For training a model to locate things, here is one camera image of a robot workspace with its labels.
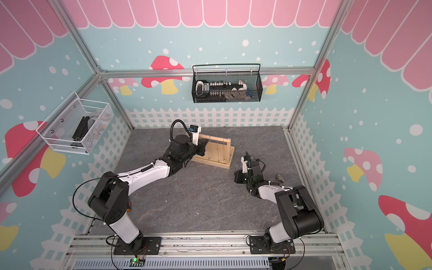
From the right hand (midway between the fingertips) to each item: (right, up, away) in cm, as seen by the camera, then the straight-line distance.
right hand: (234, 172), depth 93 cm
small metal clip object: (+25, -3, +1) cm, 26 cm away
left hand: (-14, +17, -7) cm, 23 cm away
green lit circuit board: (-45, -36, -20) cm, 61 cm away
